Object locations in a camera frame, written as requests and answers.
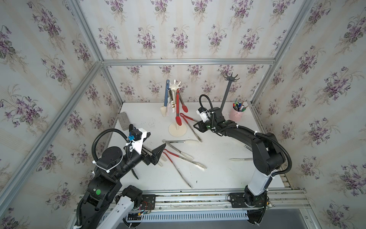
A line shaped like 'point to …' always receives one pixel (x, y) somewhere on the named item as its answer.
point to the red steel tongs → (178, 98)
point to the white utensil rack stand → (181, 130)
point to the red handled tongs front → (200, 166)
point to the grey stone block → (124, 120)
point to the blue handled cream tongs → (163, 109)
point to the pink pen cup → (236, 113)
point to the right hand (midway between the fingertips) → (198, 124)
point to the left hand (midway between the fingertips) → (157, 139)
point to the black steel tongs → (134, 172)
